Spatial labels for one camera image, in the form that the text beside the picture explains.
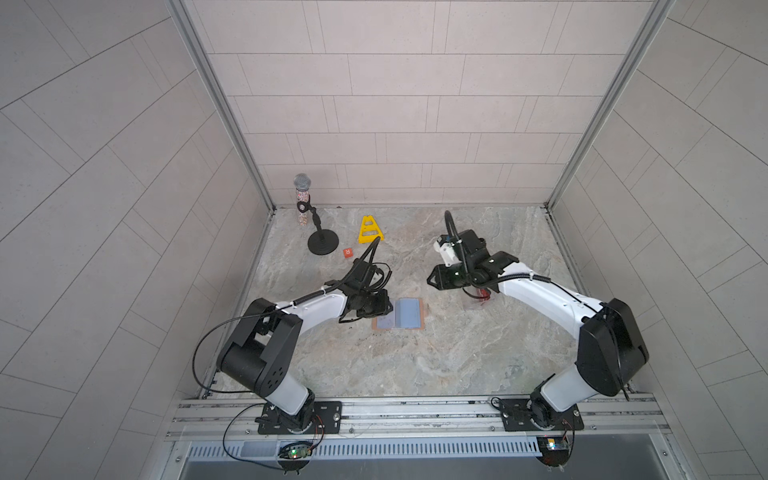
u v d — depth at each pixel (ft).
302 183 2.77
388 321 2.83
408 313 2.89
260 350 1.43
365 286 2.46
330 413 2.33
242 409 2.36
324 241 3.45
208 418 2.34
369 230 3.56
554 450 2.24
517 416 2.33
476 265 2.10
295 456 2.11
